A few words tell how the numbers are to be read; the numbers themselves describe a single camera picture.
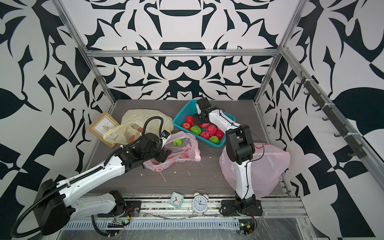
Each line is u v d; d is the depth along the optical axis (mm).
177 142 929
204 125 1004
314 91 637
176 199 757
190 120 1022
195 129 944
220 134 965
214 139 923
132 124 1022
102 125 904
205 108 774
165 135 697
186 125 991
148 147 606
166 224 713
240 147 552
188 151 892
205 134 944
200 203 727
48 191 406
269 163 728
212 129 965
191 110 1086
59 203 388
